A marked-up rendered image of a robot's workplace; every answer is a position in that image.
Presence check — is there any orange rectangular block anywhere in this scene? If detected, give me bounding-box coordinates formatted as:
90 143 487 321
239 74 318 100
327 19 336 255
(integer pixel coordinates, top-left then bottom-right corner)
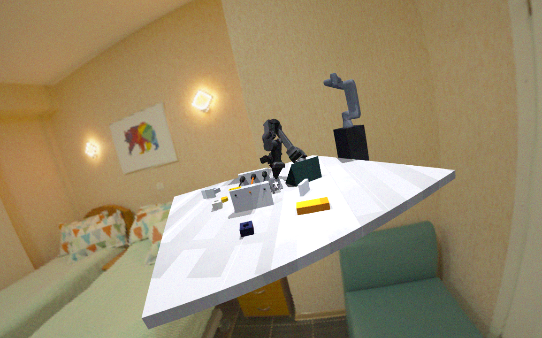
296 197 330 215

